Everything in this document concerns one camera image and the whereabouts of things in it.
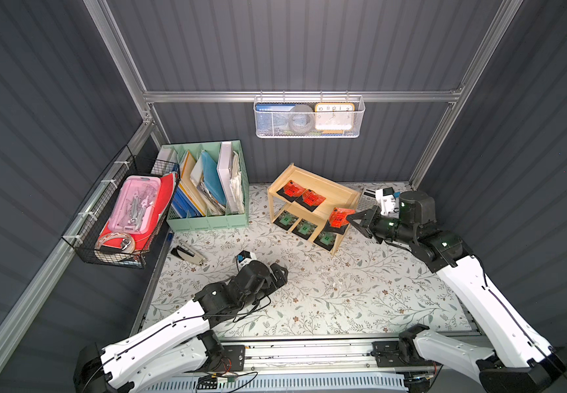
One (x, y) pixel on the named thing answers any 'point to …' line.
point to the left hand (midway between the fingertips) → (280, 277)
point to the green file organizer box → (212, 192)
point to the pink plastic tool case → (136, 205)
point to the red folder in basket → (143, 241)
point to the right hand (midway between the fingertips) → (353, 215)
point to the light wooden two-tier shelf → (337, 196)
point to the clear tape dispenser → (126, 247)
